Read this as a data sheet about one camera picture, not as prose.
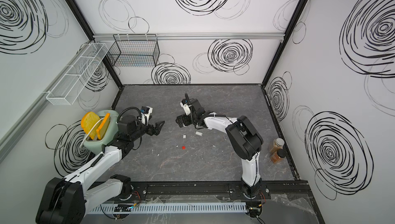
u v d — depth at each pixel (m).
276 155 0.77
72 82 0.75
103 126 0.73
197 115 0.74
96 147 0.74
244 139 0.50
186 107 0.84
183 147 0.89
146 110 0.71
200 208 0.77
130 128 0.63
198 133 0.94
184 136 0.93
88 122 0.74
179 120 0.83
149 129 0.74
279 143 0.79
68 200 0.40
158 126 0.75
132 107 0.63
